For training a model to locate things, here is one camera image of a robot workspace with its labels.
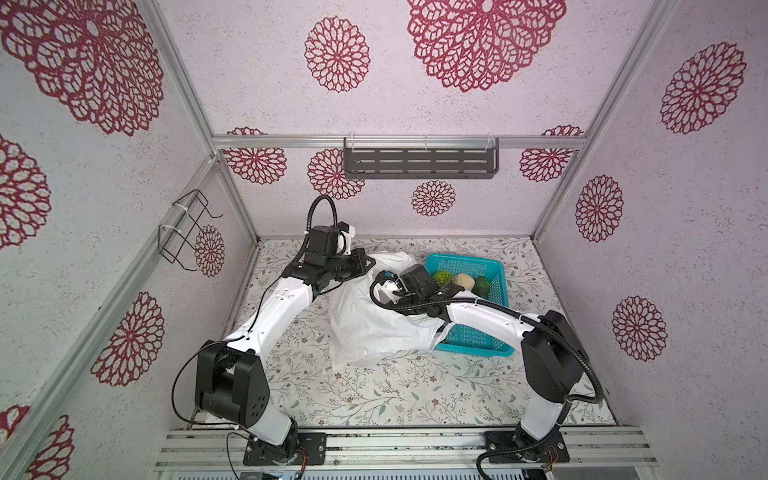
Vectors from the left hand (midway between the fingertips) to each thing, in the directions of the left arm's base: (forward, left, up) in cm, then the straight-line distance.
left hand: (374, 265), depth 82 cm
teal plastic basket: (-10, -28, -25) cm, 39 cm away
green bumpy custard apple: (+8, -23, -17) cm, 29 cm away
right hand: (-8, -1, -10) cm, 13 cm away
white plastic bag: (-16, +4, -8) cm, 18 cm away
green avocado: (+6, -35, -19) cm, 40 cm away
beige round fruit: (+8, -30, -18) cm, 36 cm away
